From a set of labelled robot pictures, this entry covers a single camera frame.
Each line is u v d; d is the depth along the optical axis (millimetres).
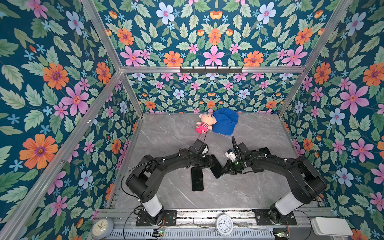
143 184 458
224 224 690
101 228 678
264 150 1010
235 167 784
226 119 1112
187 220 738
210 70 916
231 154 861
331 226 1191
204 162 801
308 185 474
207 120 1077
